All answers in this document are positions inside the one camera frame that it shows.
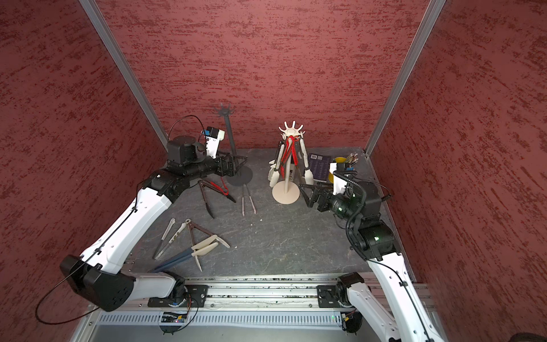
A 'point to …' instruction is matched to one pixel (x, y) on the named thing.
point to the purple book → (320, 166)
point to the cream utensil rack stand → (287, 192)
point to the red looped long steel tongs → (285, 150)
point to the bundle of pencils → (352, 159)
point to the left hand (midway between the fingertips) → (236, 161)
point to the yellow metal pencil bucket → (340, 162)
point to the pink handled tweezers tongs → (243, 201)
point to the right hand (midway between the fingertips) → (306, 190)
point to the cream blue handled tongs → (194, 251)
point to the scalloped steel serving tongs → (273, 174)
